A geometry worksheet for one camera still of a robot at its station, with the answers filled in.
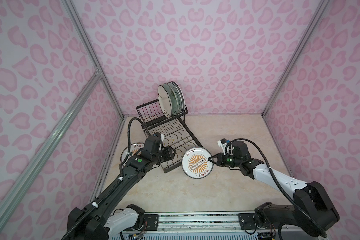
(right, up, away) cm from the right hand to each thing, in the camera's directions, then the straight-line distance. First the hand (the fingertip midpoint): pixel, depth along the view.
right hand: (209, 160), depth 81 cm
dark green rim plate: (-15, +34, +1) cm, 37 cm away
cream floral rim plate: (-26, +33, +7) cm, 43 cm away
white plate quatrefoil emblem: (-16, +34, 0) cm, 37 cm away
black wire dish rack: (-23, +17, +28) cm, 40 cm away
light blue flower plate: (-19, +31, +2) cm, 36 cm away
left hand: (-19, +5, -3) cm, 20 cm away
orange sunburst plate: (-8, -2, +1) cm, 8 cm away
